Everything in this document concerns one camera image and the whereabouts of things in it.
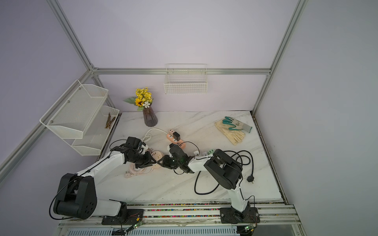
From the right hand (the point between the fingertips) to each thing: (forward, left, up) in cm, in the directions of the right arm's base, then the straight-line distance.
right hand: (161, 164), depth 89 cm
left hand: (-1, +3, +3) cm, 5 cm away
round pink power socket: (+4, +3, +3) cm, 6 cm away
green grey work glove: (+32, -57, -2) cm, 65 cm away
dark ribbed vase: (+35, +12, +5) cm, 37 cm away
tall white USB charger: (+5, -22, +5) cm, 23 cm away
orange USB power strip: (+16, -11, -1) cm, 20 cm away
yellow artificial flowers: (+34, +11, +24) cm, 43 cm away
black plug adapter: (+18, -9, +4) cm, 21 cm away
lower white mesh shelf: (+17, +42, +10) cm, 46 cm away
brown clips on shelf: (+25, +35, +13) cm, 45 cm away
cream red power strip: (-11, -24, +28) cm, 39 cm away
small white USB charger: (+4, -27, +5) cm, 28 cm away
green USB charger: (+6, -31, +4) cm, 32 cm away
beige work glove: (+21, -51, -2) cm, 56 cm away
